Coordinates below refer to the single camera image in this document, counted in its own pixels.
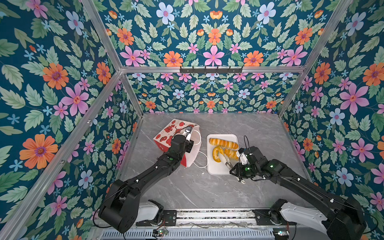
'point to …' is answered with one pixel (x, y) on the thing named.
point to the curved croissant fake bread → (230, 153)
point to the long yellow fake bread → (223, 143)
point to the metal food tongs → (224, 158)
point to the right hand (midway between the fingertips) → (230, 171)
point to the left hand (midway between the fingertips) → (189, 132)
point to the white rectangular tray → (214, 168)
